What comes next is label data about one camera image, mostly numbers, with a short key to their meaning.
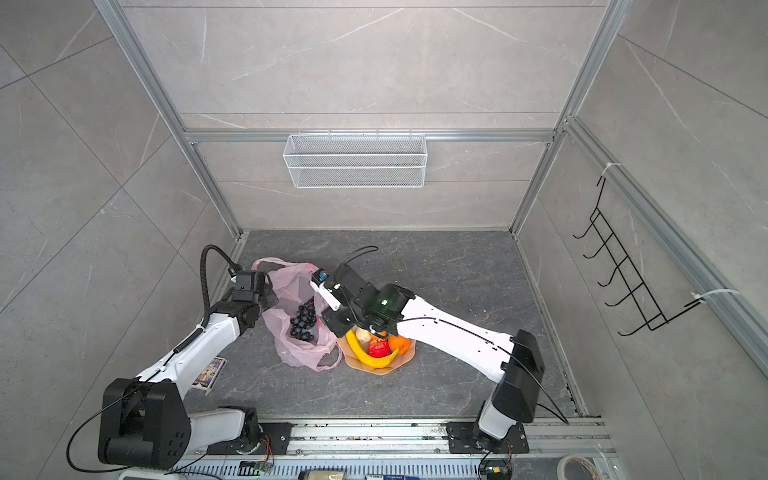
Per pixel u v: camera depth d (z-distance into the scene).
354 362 0.82
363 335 0.85
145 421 0.40
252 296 0.66
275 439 0.73
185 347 0.49
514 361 0.41
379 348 0.82
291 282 0.89
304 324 0.90
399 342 0.81
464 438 0.73
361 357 0.82
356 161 1.01
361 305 0.52
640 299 0.64
